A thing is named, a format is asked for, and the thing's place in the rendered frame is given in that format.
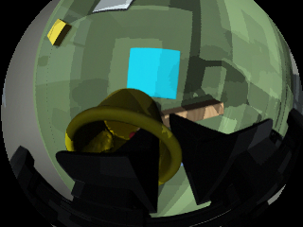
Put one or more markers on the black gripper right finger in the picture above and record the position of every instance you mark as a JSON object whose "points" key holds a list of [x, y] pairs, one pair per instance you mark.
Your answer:
{"points": [[208, 154]]}

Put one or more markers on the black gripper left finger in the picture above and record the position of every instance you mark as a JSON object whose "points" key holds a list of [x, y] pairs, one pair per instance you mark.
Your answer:
{"points": [[134, 165]]}

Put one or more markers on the brown wood-grain rectangular block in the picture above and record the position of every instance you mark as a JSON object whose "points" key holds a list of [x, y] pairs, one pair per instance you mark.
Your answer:
{"points": [[195, 112]]}

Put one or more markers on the yellow box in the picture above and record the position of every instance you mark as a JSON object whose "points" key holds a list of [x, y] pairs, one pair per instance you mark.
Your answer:
{"points": [[58, 31]]}

